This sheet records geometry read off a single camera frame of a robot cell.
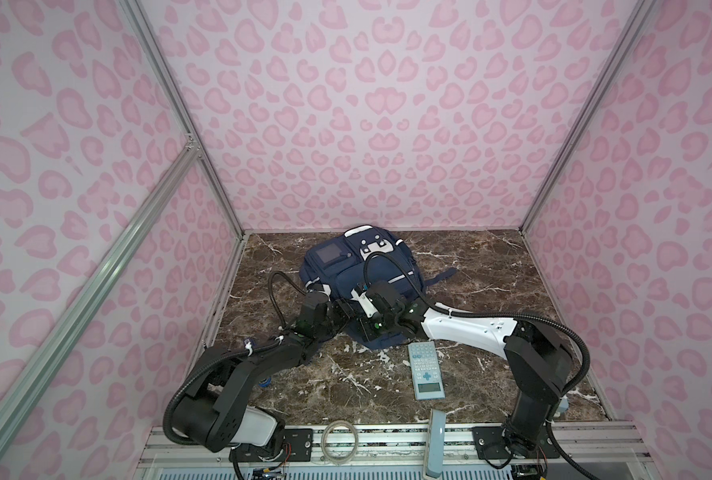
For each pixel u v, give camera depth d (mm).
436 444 732
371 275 918
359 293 781
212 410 428
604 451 728
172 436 408
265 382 838
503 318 508
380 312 707
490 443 734
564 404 736
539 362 461
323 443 722
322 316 705
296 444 734
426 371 838
